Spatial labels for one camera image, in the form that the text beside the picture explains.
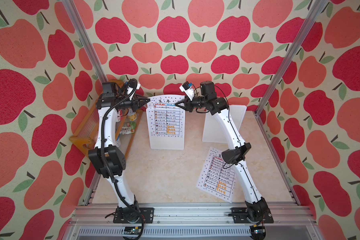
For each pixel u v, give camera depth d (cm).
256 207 65
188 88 72
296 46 82
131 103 70
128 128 107
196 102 74
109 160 51
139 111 115
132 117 111
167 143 97
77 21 74
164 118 86
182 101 76
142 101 75
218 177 88
